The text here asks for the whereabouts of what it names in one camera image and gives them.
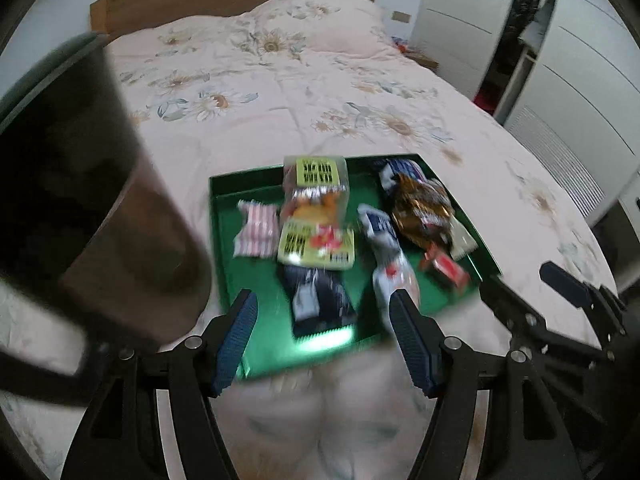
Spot pale green snack packet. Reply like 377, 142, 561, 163
449, 217, 478, 261

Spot black snack packet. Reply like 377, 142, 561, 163
280, 264, 358, 338

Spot white blue cereal milk packet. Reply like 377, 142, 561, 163
357, 204, 421, 333

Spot white wardrobe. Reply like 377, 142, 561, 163
411, 0, 639, 223

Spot dark blue snack packet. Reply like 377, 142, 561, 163
374, 158, 427, 196

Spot green label dried fruit bag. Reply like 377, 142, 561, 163
278, 155, 355, 271

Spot red snack packet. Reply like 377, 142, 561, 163
419, 243, 470, 292

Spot pink striped snack packet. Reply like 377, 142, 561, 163
233, 200, 280, 259

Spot green tray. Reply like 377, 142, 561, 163
207, 152, 504, 380

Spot brown nutritious snack packet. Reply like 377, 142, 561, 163
392, 174, 454, 250

